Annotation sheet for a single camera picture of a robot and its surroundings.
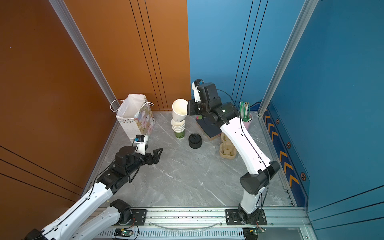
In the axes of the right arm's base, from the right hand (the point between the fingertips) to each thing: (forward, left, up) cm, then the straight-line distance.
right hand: (186, 104), depth 70 cm
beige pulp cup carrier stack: (-3, -24, -36) cm, 43 cm away
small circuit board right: (-47, -30, -40) cm, 68 cm away
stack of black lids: (+2, -3, -33) cm, 33 cm away
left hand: (-11, +17, -18) cm, 28 cm away
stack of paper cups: (+6, +7, -26) cm, 27 cm away
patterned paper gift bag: (+6, +31, -12) cm, 34 cm away
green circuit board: (-46, +31, -40) cm, 68 cm away
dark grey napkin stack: (+11, -14, -34) cm, 38 cm away
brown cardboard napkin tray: (+6, -14, -36) cm, 39 cm away
